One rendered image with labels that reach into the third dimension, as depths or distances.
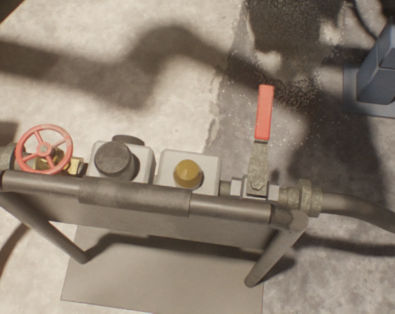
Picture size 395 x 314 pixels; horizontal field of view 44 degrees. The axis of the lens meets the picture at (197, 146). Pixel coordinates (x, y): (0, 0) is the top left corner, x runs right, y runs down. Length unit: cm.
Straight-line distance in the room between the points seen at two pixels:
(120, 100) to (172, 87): 13
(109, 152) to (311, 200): 27
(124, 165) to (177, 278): 51
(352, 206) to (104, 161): 33
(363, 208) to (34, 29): 99
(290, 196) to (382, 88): 59
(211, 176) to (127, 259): 48
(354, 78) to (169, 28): 49
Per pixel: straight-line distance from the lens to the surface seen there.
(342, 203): 67
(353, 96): 127
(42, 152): 64
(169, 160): 66
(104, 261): 110
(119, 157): 61
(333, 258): 113
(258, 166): 64
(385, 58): 110
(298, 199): 67
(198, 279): 107
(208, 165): 65
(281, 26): 134
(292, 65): 128
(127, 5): 138
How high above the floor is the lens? 107
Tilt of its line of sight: 68 degrees down
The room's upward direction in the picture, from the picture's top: straight up
